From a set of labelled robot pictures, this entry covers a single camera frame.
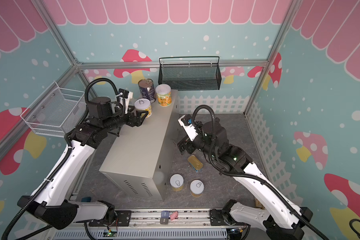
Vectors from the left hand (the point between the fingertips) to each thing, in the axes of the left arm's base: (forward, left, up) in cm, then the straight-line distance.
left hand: (140, 112), depth 68 cm
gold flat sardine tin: (-8, -27, -35) cm, 45 cm away
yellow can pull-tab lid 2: (-23, -27, -33) cm, 49 cm away
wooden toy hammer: (-30, -60, -37) cm, 76 cm away
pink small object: (-36, -16, -36) cm, 53 cm away
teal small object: (-29, +31, -37) cm, 56 cm away
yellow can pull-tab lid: (-20, -17, -33) cm, 42 cm away
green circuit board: (-44, +14, -39) cm, 60 cm away
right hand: (-11, -19, 0) cm, 22 cm away
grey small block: (-38, -11, -36) cm, 53 cm away
